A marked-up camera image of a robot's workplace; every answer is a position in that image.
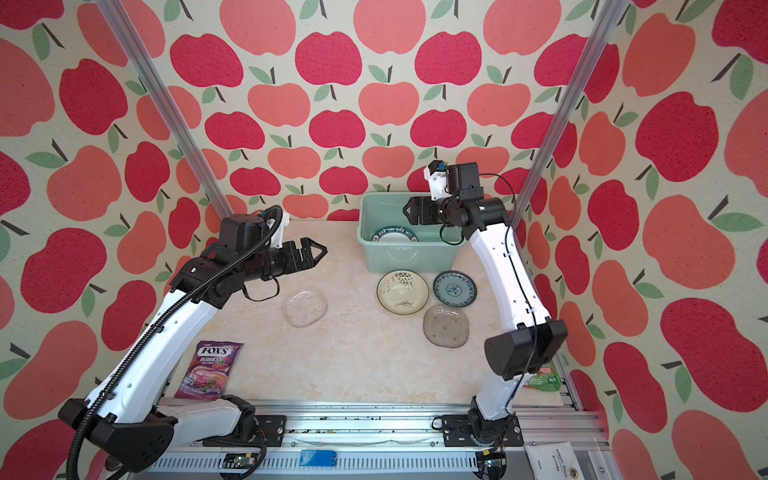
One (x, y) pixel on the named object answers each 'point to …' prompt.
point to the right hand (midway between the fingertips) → (424, 206)
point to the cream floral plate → (402, 291)
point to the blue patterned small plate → (455, 288)
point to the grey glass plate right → (446, 325)
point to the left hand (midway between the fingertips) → (319, 254)
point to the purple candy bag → (208, 372)
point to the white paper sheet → (554, 461)
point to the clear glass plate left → (304, 307)
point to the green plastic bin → (430, 254)
